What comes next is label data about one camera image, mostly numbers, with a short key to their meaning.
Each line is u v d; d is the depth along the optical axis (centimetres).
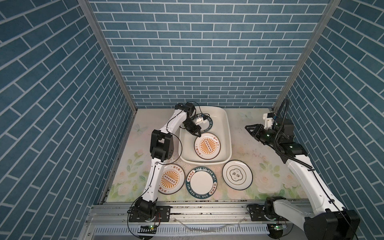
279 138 57
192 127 89
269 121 69
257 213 74
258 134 66
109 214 75
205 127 107
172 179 85
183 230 70
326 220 37
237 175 87
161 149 64
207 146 96
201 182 84
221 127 109
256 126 69
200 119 91
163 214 73
